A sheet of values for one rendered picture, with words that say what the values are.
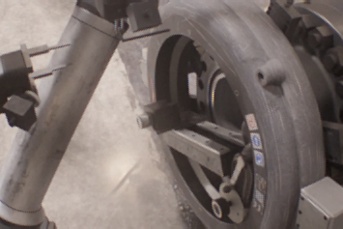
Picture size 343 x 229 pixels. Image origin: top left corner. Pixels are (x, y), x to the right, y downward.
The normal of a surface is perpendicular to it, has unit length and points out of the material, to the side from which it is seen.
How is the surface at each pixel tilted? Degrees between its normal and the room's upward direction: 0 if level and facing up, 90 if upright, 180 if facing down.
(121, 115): 0
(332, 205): 22
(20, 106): 0
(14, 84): 90
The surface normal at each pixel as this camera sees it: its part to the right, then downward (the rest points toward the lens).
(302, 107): 0.30, -0.11
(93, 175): 0.09, -0.64
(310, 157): 0.37, 0.15
